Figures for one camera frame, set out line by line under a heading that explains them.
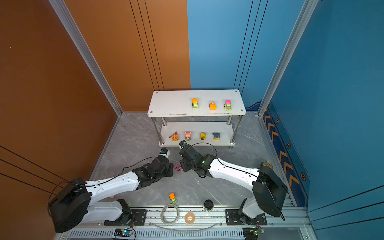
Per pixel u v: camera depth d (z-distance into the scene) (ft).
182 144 2.37
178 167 2.86
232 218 2.38
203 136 3.08
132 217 2.38
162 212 2.44
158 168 2.19
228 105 2.38
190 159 2.01
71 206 1.36
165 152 2.54
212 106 2.40
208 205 2.26
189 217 2.47
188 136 3.01
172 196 2.54
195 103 2.43
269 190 1.33
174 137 3.00
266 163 2.65
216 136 3.01
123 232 2.33
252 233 2.29
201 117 3.82
